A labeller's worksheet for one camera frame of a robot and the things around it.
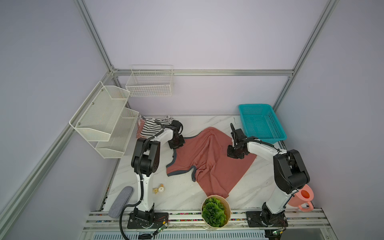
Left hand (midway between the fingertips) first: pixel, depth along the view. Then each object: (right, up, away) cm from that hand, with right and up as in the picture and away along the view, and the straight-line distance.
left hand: (180, 146), depth 101 cm
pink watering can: (+62, -21, -31) cm, 73 cm away
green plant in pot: (+20, -25, -35) cm, 48 cm away
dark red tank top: (+17, -4, -4) cm, 18 cm away
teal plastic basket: (+63, +19, +18) cm, 68 cm away
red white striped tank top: (-30, +16, +6) cm, 34 cm away
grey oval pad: (-28, -25, -25) cm, 45 cm away
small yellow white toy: (-9, -21, -20) cm, 30 cm away
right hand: (+30, -5, -7) cm, 31 cm away
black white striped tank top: (-20, +14, +2) cm, 24 cm away
